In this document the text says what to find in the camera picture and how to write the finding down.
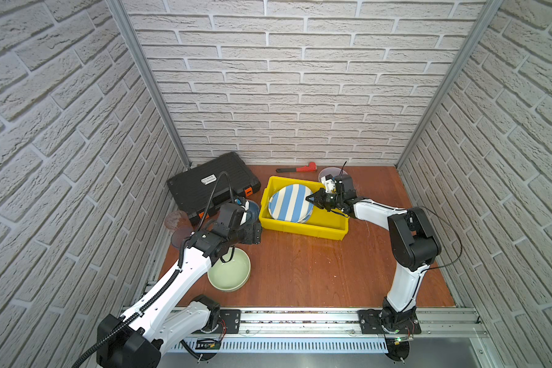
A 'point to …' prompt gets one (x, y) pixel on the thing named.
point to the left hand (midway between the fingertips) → (251, 224)
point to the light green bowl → (231, 275)
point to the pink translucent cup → (177, 219)
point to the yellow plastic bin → (323, 224)
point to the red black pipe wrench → (311, 167)
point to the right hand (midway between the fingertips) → (305, 196)
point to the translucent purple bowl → (333, 171)
